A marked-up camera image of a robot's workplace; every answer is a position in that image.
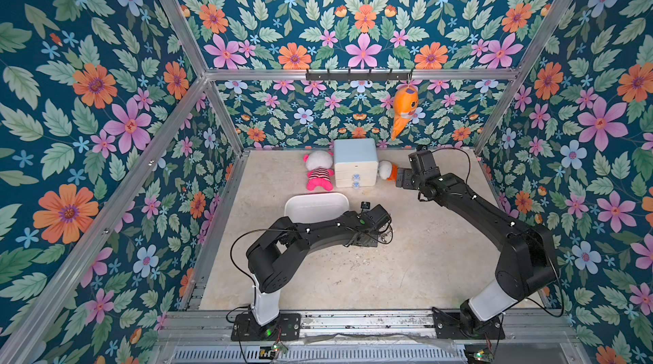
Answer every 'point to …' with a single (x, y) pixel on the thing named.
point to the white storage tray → (311, 207)
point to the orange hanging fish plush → (405, 99)
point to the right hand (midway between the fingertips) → (412, 173)
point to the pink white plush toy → (319, 164)
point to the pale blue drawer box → (355, 162)
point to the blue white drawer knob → (356, 177)
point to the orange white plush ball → (388, 171)
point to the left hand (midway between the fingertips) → (373, 238)
